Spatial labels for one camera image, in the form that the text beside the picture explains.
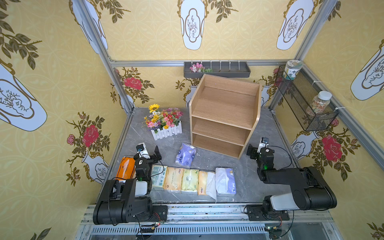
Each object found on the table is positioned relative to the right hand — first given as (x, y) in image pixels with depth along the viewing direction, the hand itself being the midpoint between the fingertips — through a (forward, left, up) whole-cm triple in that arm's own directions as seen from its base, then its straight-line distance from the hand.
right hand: (261, 145), depth 93 cm
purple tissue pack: (-23, +24, +1) cm, 33 cm away
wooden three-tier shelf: (+3, +27, +26) cm, 37 cm away
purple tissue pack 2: (-7, +47, -2) cm, 47 cm away
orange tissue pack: (-20, +78, +3) cm, 80 cm away
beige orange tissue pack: (-22, +52, 0) cm, 56 cm away
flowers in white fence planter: (+8, +61, +9) cm, 62 cm away
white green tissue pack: (-21, +60, +1) cm, 64 cm away
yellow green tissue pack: (-23, +43, 0) cm, 48 cm away
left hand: (-7, +71, +4) cm, 72 cm away
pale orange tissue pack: (-24, +36, -1) cm, 43 cm away
